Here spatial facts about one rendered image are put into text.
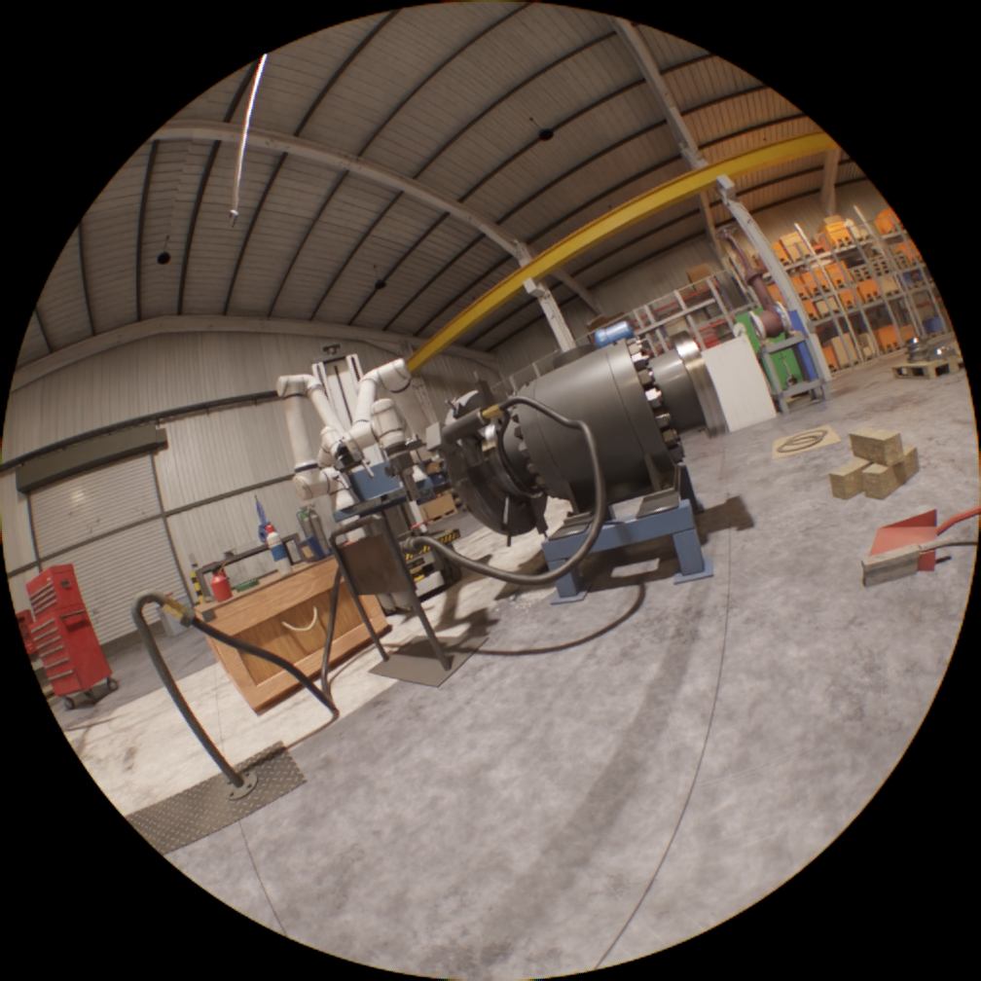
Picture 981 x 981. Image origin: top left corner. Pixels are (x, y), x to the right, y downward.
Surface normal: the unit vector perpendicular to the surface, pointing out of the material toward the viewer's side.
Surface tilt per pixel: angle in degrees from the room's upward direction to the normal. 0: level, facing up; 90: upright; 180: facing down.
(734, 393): 90
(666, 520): 90
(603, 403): 82
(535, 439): 87
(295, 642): 90
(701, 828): 0
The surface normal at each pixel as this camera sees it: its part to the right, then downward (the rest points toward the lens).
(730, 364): -0.61, 0.25
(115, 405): 0.71, -0.25
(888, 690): -0.36, -0.93
